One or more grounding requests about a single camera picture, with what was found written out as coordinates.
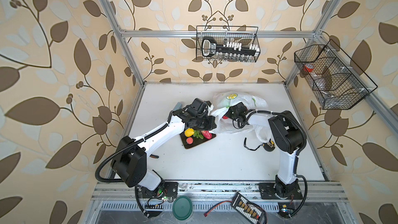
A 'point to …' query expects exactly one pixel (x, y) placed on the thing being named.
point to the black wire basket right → (337, 82)
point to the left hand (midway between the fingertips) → (219, 125)
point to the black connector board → (246, 210)
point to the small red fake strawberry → (225, 117)
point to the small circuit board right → (286, 209)
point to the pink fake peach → (189, 140)
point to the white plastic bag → (222, 124)
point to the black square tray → (196, 141)
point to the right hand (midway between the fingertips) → (227, 112)
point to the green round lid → (182, 207)
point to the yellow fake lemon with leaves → (189, 132)
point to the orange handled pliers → (154, 156)
